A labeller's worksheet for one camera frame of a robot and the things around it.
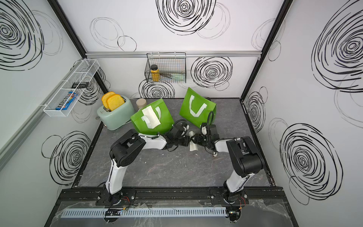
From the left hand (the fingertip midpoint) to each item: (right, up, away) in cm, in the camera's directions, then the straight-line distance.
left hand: (192, 141), depth 95 cm
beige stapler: (+14, -7, -9) cm, 18 cm away
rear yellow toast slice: (-57, +28, -4) cm, 64 cm away
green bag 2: (+3, +22, -1) cm, 22 cm away
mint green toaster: (-49, +17, -2) cm, 52 cm away
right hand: (+2, +2, -1) cm, 3 cm away
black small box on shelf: (-63, +36, -16) cm, 74 cm away
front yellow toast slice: (-52, +27, -2) cm, 58 cm away
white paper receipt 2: (+1, -2, -4) cm, 5 cm away
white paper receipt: (-26, +16, -7) cm, 32 cm away
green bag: (-19, +18, -2) cm, 27 cm away
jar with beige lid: (-40, +27, +15) cm, 50 cm away
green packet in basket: (-9, +42, -9) cm, 44 cm away
